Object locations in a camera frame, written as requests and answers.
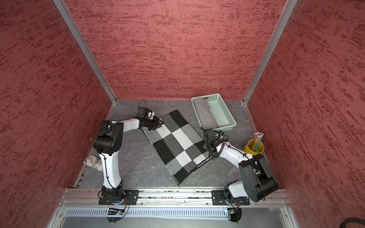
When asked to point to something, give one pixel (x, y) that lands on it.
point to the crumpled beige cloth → (94, 161)
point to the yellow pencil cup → (248, 148)
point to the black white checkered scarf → (179, 145)
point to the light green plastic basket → (222, 116)
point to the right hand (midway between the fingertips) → (208, 148)
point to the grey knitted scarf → (206, 118)
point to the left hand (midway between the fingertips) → (162, 125)
